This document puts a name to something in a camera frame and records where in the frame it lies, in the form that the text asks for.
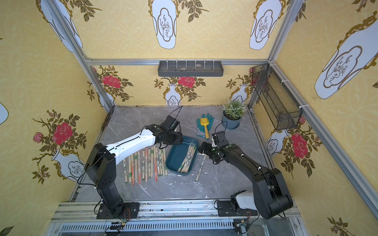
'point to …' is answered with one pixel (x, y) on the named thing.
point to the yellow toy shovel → (204, 122)
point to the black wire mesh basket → (284, 112)
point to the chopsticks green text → (146, 163)
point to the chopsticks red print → (139, 167)
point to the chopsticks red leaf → (133, 170)
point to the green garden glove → (201, 131)
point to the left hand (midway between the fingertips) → (182, 140)
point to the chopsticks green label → (152, 162)
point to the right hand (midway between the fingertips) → (202, 153)
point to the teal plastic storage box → (175, 154)
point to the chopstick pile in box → (185, 164)
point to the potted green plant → (233, 111)
